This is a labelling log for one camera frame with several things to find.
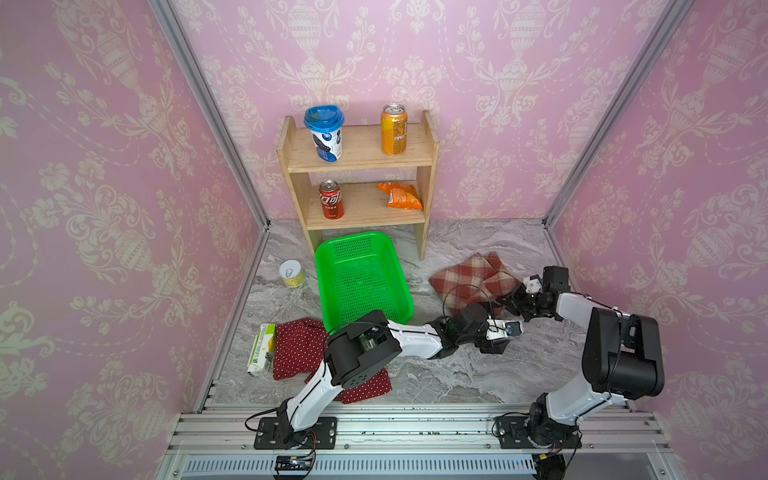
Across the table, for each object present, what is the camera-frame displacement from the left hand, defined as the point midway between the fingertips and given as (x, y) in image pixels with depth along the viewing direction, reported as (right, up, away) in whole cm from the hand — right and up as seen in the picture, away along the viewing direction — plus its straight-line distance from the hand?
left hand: (503, 320), depth 85 cm
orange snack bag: (-29, +37, +6) cm, 47 cm away
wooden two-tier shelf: (-44, +47, +24) cm, 69 cm away
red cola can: (-50, +36, 0) cm, 61 cm away
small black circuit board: (-56, -32, -13) cm, 66 cm away
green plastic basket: (-43, +11, +21) cm, 49 cm away
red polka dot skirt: (-57, -8, -2) cm, 58 cm away
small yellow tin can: (-66, +12, +14) cm, 68 cm away
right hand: (+2, +5, +9) cm, 10 cm away
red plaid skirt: (-1, +10, +15) cm, 18 cm away
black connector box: (+6, -32, -13) cm, 35 cm away
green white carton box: (-68, -8, -2) cm, 68 cm away
